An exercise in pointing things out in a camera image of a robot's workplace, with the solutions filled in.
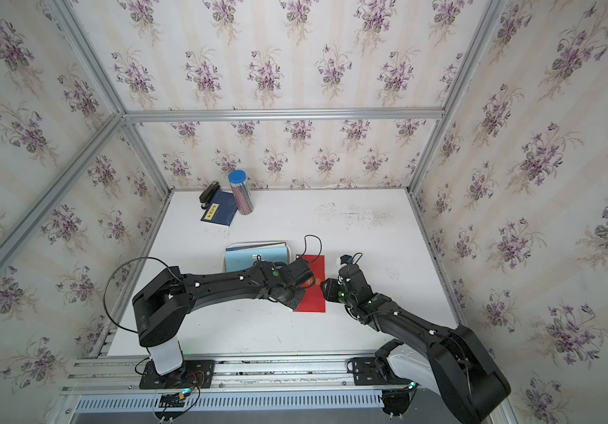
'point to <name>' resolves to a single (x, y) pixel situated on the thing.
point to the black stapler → (208, 193)
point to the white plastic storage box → (248, 244)
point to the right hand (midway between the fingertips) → (326, 285)
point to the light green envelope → (255, 248)
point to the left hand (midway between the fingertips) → (299, 301)
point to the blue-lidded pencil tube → (241, 193)
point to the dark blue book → (222, 208)
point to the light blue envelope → (242, 258)
